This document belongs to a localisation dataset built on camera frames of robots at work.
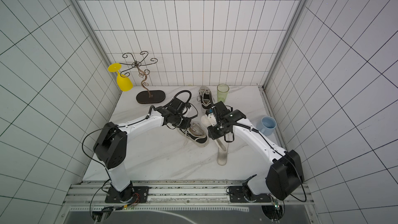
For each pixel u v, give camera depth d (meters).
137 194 0.72
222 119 0.61
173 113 0.69
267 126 0.91
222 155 0.85
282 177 0.40
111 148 0.47
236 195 0.73
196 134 0.91
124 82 0.93
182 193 0.74
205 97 1.04
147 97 1.10
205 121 0.83
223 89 1.01
